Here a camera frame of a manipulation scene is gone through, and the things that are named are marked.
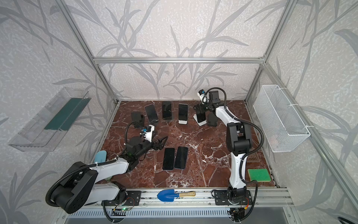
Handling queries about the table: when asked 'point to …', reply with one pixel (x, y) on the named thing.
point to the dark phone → (201, 117)
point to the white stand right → (201, 123)
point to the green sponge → (259, 175)
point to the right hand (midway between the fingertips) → (199, 103)
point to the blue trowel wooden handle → (168, 195)
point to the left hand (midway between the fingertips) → (163, 135)
